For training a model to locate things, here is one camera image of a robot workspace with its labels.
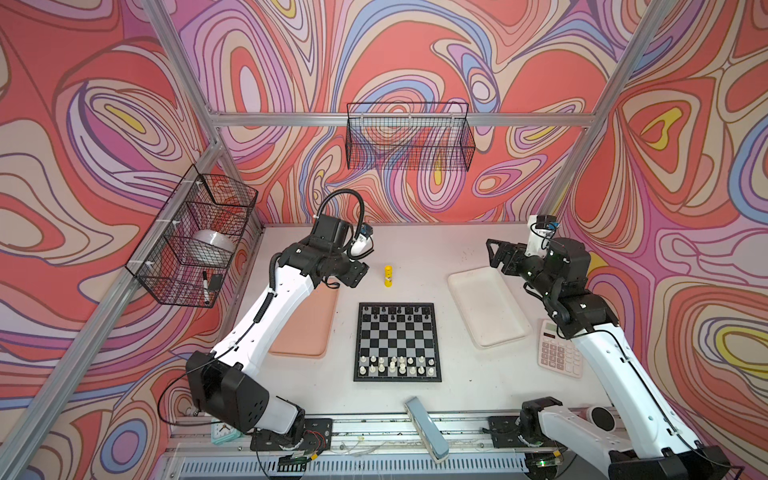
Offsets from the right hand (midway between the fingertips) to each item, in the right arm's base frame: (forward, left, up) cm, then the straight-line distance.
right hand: (503, 249), depth 73 cm
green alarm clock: (-33, +70, -27) cm, 82 cm away
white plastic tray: (+1, -4, -29) cm, 30 cm away
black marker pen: (-6, +74, -4) cm, 74 cm away
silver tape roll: (+3, +72, +2) cm, 72 cm away
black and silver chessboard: (-11, +27, -28) cm, 40 cm away
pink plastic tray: (-4, +56, -33) cm, 65 cm away
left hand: (+3, +37, -6) cm, 37 cm away
